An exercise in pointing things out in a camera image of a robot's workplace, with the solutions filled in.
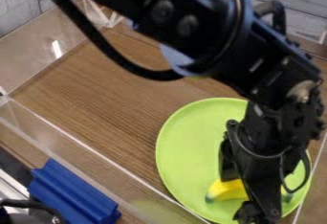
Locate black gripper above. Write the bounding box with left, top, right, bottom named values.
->
left=219, top=80, right=325, bottom=224

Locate yellow toy banana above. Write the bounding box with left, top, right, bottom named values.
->
left=204, top=177, right=295, bottom=205

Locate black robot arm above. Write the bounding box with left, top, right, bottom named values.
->
left=52, top=0, right=325, bottom=224

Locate green plate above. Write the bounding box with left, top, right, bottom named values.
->
left=155, top=98, right=314, bottom=224

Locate blue plastic clamp block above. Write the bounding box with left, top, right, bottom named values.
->
left=28, top=159, right=122, bottom=224

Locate clear acrylic enclosure wall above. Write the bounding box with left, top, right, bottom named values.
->
left=0, top=88, right=210, bottom=224

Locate black cable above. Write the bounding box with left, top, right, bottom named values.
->
left=0, top=197, right=52, bottom=224

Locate clear acrylic corner bracket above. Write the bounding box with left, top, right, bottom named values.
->
left=82, top=0, right=124, bottom=29

